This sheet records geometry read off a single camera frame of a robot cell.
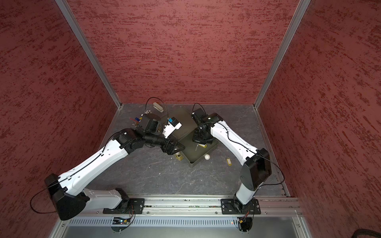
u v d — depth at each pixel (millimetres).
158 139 593
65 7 708
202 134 668
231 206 741
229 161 898
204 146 807
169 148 601
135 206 744
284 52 880
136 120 962
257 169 433
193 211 730
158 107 1165
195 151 791
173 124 609
